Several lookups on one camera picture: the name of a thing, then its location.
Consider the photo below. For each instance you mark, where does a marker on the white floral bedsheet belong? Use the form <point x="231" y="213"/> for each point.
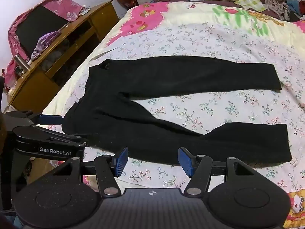
<point x="190" y="114"/>

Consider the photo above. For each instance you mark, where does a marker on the grey bundle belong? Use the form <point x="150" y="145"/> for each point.
<point x="52" y="59"/>

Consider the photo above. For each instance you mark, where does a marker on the pink floral cloth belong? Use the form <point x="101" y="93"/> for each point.
<point x="64" y="7"/>

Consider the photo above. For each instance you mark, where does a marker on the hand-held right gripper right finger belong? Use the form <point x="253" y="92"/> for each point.
<point x="185" y="162"/>

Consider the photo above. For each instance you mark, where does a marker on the wooden cabinet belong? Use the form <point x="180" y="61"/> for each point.
<point x="33" y="85"/>

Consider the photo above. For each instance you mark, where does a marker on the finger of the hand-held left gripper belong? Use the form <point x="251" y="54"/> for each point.
<point x="31" y="132"/>
<point x="50" y="119"/>

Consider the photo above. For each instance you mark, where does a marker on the purple patterned cloth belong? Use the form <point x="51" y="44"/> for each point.
<point x="45" y="40"/>

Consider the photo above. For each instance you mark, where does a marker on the steel thermos bottle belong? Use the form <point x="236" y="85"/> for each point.
<point x="20" y="62"/>

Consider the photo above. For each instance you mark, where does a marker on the black television screen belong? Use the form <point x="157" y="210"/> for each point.
<point x="35" y="28"/>

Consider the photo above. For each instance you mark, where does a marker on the green checked cloth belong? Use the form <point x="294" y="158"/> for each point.
<point x="250" y="1"/>

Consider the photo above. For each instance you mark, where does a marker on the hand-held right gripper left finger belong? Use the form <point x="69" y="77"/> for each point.
<point x="121" y="161"/>

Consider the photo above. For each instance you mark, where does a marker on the black pants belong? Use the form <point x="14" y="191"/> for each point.
<point x="166" y="76"/>

